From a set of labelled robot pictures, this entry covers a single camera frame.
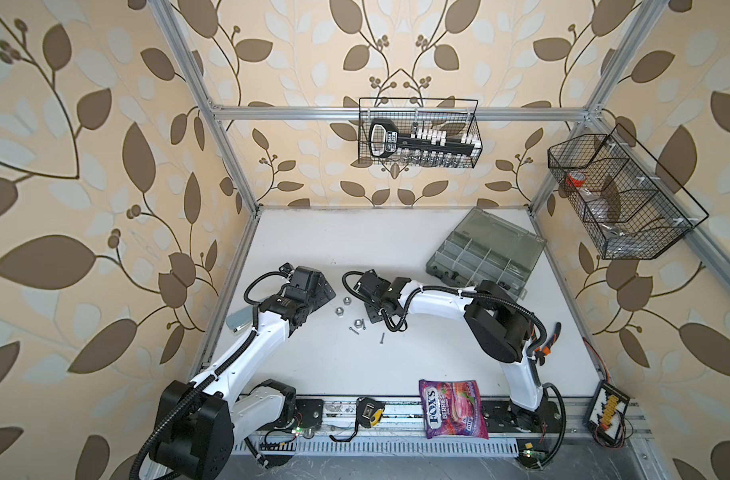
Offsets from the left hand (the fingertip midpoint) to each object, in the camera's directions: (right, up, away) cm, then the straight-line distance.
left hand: (320, 292), depth 85 cm
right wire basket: (+79, +23, -12) cm, 83 cm away
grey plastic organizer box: (+55, +12, +20) cm, 60 cm away
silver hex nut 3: (+11, -11, +6) cm, 16 cm away
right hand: (+17, -8, +8) cm, 20 cm away
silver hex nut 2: (+4, -8, +8) cm, 12 cm away
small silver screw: (+18, -15, +2) cm, 23 cm away
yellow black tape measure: (+14, -28, -13) cm, 34 cm away
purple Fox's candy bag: (+35, -27, -11) cm, 46 cm away
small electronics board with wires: (+73, -28, -13) cm, 79 cm away
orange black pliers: (+65, -17, -1) cm, 67 cm away
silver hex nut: (+7, -5, +9) cm, 12 cm away
